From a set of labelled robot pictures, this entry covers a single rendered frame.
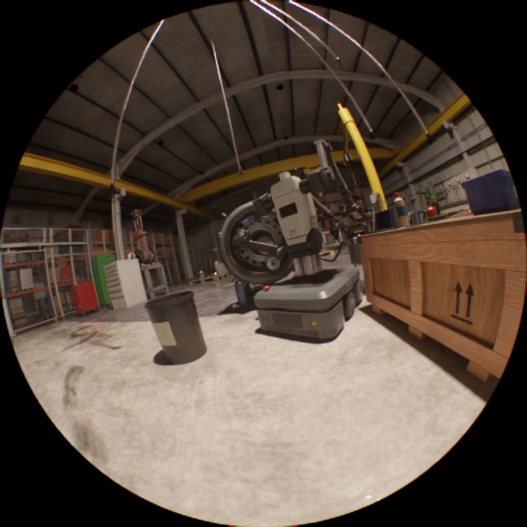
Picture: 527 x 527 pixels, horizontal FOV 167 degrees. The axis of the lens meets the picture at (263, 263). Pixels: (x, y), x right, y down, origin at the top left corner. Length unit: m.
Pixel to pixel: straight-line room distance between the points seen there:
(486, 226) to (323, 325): 0.76
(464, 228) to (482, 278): 0.15
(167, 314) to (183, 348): 0.21
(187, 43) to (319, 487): 8.75
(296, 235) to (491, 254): 0.97
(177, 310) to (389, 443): 0.99
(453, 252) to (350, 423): 0.57
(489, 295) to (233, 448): 0.80
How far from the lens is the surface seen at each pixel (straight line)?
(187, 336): 1.01
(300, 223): 1.08
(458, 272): 0.68
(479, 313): 0.67
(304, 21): 8.95
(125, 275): 4.84
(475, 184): 0.77
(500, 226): 0.56
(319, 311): 0.87
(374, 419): 0.59
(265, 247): 1.53
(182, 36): 8.17
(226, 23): 8.31
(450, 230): 0.64
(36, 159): 8.88
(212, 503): 0.54
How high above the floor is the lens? 0.48
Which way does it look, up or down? 3 degrees down
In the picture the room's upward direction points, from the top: 13 degrees counter-clockwise
